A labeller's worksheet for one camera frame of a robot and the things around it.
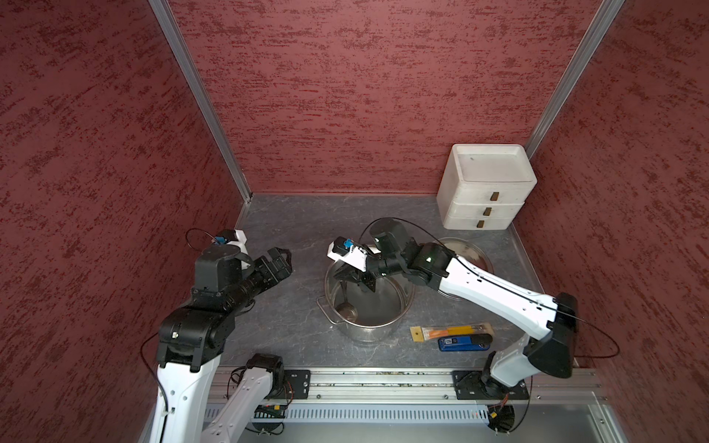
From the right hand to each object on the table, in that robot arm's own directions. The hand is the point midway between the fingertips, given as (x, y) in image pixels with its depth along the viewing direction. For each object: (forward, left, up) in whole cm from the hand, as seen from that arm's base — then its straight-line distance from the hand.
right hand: (338, 278), depth 67 cm
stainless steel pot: (+2, -12, -29) cm, 31 cm away
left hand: (0, +14, +6) cm, 15 cm away
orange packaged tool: (-6, -23, -26) cm, 35 cm away
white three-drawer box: (+35, -48, -3) cm, 60 cm away
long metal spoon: (-1, -1, -18) cm, 18 cm away
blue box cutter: (-9, -37, -27) cm, 47 cm away
